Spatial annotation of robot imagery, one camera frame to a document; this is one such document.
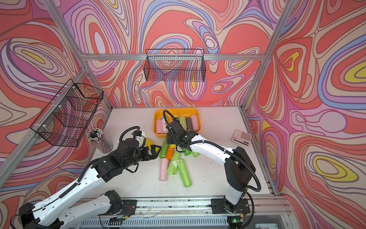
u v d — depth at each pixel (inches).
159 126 40.7
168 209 29.1
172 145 31.6
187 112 44.2
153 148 25.5
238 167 17.4
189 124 39.7
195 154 35.5
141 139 25.9
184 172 32.4
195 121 41.6
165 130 39.5
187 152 29.5
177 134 24.7
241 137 38.9
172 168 32.8
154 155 25.2
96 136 32.2
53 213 15.7
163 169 32.9
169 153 35.6
